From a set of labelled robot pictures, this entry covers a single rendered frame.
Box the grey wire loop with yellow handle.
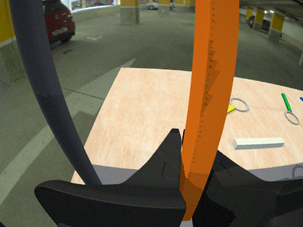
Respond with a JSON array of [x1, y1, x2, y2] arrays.
[[227, 96, 249, 114]]

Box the grey ring with green handle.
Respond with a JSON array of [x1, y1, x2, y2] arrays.
[[281, 93, 300, 124]]

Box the white loop with orange handle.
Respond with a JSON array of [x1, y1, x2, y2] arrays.
[[179, 0, 240, 221]]

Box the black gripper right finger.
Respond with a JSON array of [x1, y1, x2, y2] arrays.
[[192, 150, 303, 227]]

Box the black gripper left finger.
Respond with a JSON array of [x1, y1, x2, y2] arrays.
[[33, 129, 186, 227]]

